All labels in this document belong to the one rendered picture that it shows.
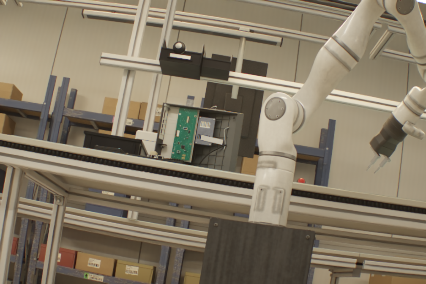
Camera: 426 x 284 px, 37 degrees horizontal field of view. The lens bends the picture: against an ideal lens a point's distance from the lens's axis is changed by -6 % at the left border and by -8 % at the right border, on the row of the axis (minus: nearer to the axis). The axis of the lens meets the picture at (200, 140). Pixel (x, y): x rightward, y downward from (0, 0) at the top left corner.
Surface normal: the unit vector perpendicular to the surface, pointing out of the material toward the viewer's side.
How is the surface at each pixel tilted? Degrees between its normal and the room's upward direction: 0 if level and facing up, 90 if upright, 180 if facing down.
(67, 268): 90
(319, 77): 124
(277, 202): 90
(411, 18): 131
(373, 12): 109
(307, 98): 105
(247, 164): 90
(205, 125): 90
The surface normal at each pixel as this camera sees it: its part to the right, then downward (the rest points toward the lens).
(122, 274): 0.00, -0.19
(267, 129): -0.67, -0.21
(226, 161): -0.47, -0.25
